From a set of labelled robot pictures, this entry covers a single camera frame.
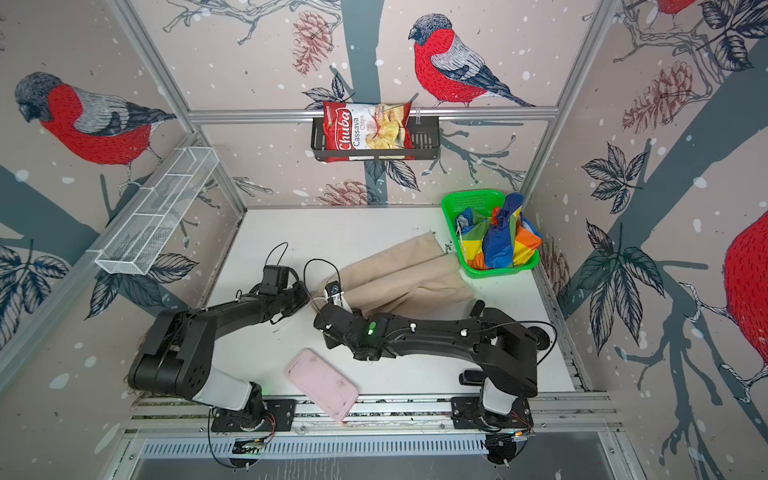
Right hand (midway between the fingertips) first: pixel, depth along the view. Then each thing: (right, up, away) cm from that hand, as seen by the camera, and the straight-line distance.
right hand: (325, 329), depth 77 cm
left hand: (-8, +6, +16) cm, 19 cm away
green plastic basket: (+54, +38, +40) cm, 78 cm away
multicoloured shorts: (+55, +23, +17) cm, 62 cm away
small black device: (+39, -13, 0) cm, 41 cm away
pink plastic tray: (0, -14, -1) cm, 14 cm away
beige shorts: (+26, +11, +20) cm, 34 cm away
